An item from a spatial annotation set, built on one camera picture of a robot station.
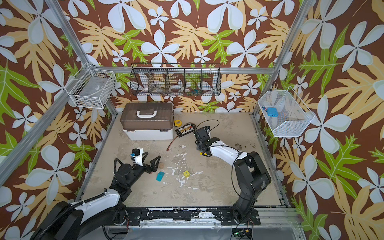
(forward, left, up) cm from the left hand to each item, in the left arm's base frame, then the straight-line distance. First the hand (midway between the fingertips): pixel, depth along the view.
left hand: (152, 153), depth 82 cm
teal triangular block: (-9, -3, -12) cm, 15 cm away
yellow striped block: (-5, -29, +7) cm, 30 cm away
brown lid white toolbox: (+17, +4, +7) cm, 19 cm away
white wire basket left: (+31, +37, +20) cm, 52 cm away
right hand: (+10, -29, -6) cm, 31 cm away
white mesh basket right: (+12, -75, +18) cm, 78 cm away
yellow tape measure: (+31, -12, -11) cm, 35 cm away
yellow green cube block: (-8, -19, -11) cm, 23 cm away
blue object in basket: (+21, -69, +13) cm, 73 cm away
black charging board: (+27, -19, -12) cm, 35 cm away
